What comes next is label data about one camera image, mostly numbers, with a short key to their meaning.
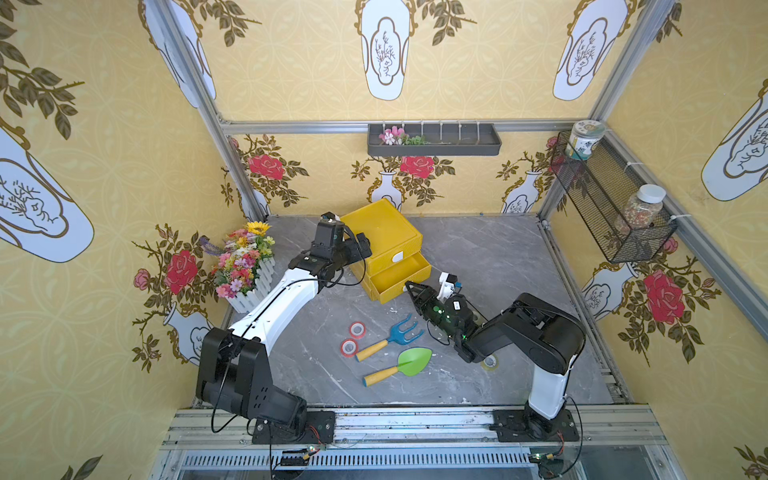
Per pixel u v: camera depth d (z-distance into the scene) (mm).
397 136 878
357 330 901
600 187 901
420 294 813
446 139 923
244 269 859
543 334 503
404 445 717
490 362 836
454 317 697
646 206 650
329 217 780
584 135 846
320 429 734
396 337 899
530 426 647
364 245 766
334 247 661
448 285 836
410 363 841
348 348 877
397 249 838
